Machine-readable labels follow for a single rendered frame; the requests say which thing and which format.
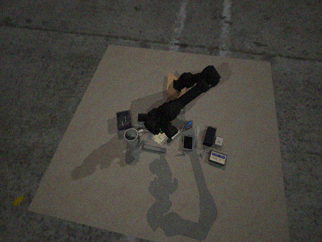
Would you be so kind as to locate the grey mug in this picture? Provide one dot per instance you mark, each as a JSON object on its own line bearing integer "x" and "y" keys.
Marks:
{"x": 132, "y": 136}

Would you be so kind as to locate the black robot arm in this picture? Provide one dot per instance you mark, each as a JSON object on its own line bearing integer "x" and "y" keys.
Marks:
{"x": 170, "y": 110}

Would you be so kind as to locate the brown hand stamp with blue knob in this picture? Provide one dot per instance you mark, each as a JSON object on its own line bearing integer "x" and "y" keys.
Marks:
{"x": 189, "y": 125}

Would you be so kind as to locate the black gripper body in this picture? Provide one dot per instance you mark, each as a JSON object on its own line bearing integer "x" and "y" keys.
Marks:
{"x": 170, "y": 130}

